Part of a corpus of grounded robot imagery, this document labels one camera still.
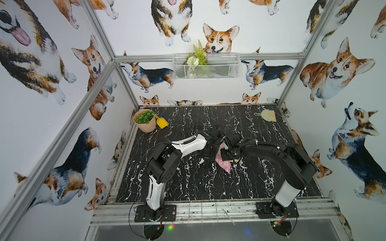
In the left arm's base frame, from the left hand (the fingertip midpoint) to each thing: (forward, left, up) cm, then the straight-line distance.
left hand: (211, 156), depth 91 cm
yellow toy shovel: (+28, +35, -2) cm, 45 cm away
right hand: (0, -6, 0) cm, 6 cm away
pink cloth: (-2, -5, 0) cm, 5 cm away
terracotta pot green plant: (+20, +41, +11) cm, 47 cm away
